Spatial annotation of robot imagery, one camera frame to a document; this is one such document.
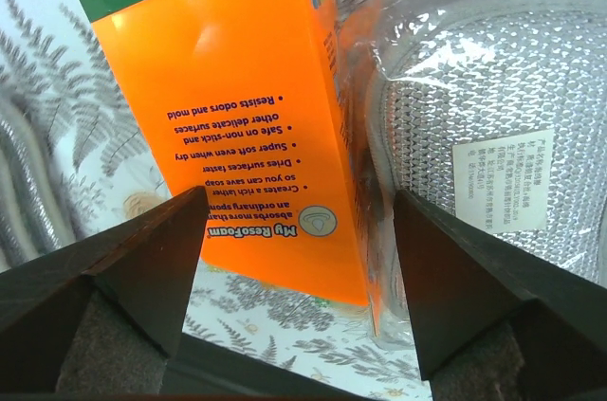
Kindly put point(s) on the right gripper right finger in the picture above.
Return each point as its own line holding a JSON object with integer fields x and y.
{"x": 490, "y": 318}

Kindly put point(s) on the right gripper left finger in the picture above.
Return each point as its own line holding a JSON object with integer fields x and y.
{"x": 104, "y": 315}

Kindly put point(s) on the silver mesh scrubber pack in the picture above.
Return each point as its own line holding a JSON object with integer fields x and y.
{"x": 492, "y": 110}

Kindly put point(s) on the orange green sponge pack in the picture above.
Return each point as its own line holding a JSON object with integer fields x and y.
{"x": 241, "y": 97}

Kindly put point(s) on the floral patterned table mat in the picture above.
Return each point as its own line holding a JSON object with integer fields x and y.
{"x": 52, "y": 67}

